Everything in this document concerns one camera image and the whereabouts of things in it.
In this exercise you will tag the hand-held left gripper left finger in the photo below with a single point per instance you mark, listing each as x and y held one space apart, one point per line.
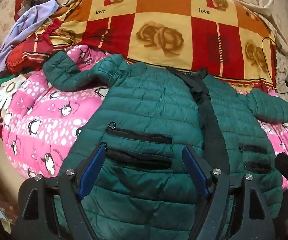
91 175

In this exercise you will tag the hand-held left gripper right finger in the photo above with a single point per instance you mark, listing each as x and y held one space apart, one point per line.
194 170

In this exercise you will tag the green quilted puffer jacket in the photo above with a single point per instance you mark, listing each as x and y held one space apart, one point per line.
146 100

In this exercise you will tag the pink penguin print blanket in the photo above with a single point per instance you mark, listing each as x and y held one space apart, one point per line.
41 120

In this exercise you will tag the white patterned cloth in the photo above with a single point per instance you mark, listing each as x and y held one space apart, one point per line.
6 92

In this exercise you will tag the red checked frilled cloth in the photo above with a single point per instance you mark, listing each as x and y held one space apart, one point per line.
26 52

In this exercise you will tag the red yellow rose blanket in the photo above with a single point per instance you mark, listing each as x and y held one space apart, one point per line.
159 17

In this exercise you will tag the white crumpled cloth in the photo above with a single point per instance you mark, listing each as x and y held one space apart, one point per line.
264 0

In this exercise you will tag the lavender cloth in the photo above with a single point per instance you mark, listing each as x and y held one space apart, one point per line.
26 22

